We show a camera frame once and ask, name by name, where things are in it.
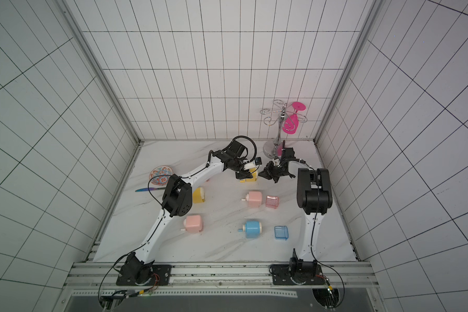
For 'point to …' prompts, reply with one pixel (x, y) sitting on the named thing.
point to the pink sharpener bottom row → (193, 223)
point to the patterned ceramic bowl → (162, 173)
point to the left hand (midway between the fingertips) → (248, 172)
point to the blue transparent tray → (281, 232)
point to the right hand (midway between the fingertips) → (262, 169)
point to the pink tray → (272, 201)
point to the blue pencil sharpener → (253, 229)
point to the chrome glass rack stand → (281, 112)
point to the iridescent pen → (151, 188)
